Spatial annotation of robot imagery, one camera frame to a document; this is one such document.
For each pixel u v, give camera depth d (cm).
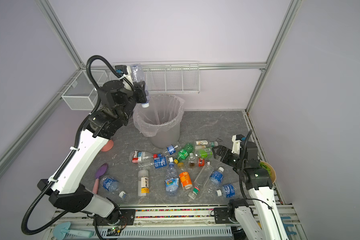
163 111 99
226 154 62
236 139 65
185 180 80
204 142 96
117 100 42
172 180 81
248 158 52
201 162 87
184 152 91
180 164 89
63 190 39
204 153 91
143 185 79
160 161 87
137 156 92
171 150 93
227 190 76
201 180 85
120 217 73
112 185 79
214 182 81
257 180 47
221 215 74
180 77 105
